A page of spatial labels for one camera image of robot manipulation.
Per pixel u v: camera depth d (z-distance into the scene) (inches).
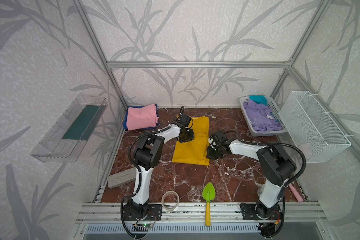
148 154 21.7
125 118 42.6
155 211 29.1
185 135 34.3
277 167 19.1
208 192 30.5
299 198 30.3
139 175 22.7
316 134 24.8
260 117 43.0
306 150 28.7
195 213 29.6
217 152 31.7
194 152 37.0
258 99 44.5
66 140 25.2
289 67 36.9
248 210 29.0
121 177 32.5
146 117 44.0
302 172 19.0
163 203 30.0
